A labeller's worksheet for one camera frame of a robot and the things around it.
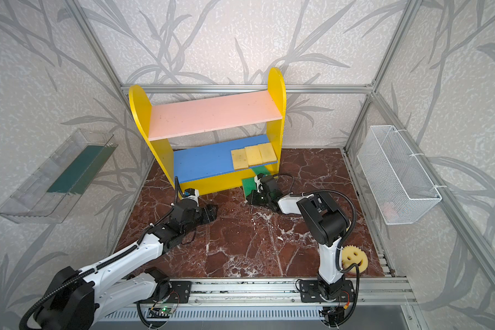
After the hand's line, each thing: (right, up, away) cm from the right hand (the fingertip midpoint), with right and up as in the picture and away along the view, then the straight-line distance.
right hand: (246, 191), depth 97 cm
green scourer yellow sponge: (+7, +10, +11) cm, 16 cm away
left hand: (-12, -3, -12) cm, 17 cm away
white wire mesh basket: (+49, +5, -36) cm, 61 cm away
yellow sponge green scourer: (+1, +3, +5) cm, 6 cm away
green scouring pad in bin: (-49, +11, -32) cm, 60 cm away
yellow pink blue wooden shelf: (-35, +28, +27) cm, 52 cm away
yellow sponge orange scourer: (+10, +18, 0) cm, 21 cm away
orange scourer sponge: (-3, +16, -1) cm, 16 cm away
